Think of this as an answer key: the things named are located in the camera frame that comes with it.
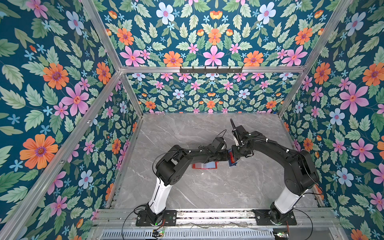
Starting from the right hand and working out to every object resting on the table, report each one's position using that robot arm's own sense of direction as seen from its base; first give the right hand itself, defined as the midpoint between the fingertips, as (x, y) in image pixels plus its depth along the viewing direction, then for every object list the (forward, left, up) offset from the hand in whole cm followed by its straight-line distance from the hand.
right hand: (236, 152), depth 91 cm
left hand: (0, +2, -1) cm, 3 cm away
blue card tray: (-5, +3, -5) cm, 8 cm away
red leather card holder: (-6, +18, -5) cm, 20 cm away
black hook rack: (+41, +15, +32) cm, 54 cm away
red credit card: (-2, +3, -2) cm, 4 cm away
